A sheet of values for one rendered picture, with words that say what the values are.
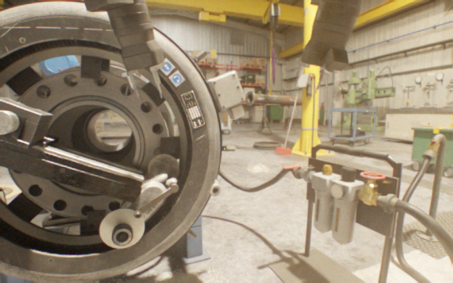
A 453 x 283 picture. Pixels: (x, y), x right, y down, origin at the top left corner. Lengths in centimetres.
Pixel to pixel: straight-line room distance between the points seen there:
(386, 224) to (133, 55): 87
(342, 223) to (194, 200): 53
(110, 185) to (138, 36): 35
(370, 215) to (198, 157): 62
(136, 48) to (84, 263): 55
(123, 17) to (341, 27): 39
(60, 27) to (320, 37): 56
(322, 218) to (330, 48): 67
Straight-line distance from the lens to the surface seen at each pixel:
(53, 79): 77
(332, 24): 47
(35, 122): 57
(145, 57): 48
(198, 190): 67
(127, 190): 62
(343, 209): 88
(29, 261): 75
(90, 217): 80
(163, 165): 68
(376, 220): 91
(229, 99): 71
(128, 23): 47
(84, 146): 141
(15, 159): 65
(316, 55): 47
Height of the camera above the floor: 69
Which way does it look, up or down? 7 degrees down
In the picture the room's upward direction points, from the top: straight up
